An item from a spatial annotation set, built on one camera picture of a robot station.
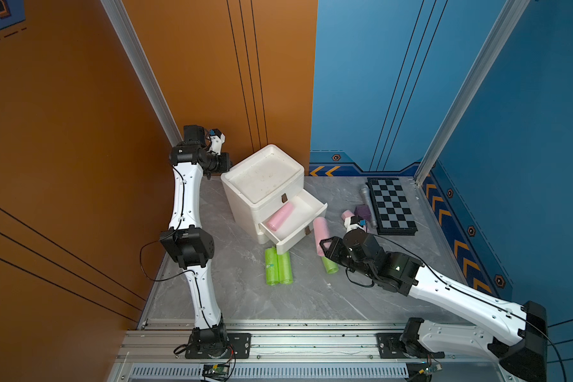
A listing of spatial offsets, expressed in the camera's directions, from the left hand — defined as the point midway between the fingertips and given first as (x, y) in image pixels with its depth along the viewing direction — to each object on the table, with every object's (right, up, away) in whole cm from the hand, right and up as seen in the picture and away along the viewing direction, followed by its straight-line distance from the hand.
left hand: (231, 160), depth 88 cm
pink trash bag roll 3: (+46, -21, +16) cm, 54 cm away
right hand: (+32, -28, -16) cm, 45 cm away
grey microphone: (+57, -15, +21) cm, 63 cm away
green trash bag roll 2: (+20, -40, -1) cm, 45 cm away
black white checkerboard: (+66, -19, +15) cm, 70 cm away
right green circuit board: (+63, -65, -18) cm, 92 cm away
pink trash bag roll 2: (+32, -25, -14) cm, 43 cm away
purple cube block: (+54, -20, +15) cm, 59 cm away
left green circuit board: (+2, -66, -16) cm, 68 cm away
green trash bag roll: (+15, -39, -1) cm, 42 cm away
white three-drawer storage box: (+13, -13, -5) cm, 19 cm away
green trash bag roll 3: (+37, -39, -2) cm, 54 cm away
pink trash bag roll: (+18, -21, +3) cm, 28 cm away
